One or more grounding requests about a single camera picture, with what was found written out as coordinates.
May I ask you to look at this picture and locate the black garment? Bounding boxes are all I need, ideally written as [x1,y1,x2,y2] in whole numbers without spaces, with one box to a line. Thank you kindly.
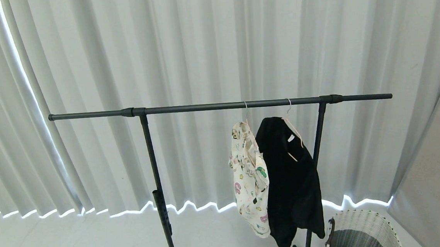
[254,114,326,247]

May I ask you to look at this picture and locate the black clothes rack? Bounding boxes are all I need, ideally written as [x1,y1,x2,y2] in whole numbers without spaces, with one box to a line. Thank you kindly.
[48,89,403,247]

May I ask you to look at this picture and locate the cream printed garment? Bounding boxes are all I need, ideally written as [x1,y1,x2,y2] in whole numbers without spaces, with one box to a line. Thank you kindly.
[226,120,274,241]

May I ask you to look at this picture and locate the white laundry basket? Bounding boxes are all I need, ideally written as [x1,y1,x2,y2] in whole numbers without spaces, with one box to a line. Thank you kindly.
[321,206,403,247]

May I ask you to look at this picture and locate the pink clothes hanger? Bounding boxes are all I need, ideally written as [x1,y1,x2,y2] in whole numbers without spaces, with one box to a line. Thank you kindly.
[280,97,306,163]
[242,100,264,169]

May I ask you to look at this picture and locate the white curtain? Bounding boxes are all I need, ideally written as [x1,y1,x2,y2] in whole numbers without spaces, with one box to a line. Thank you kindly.
[0,0,440,232]

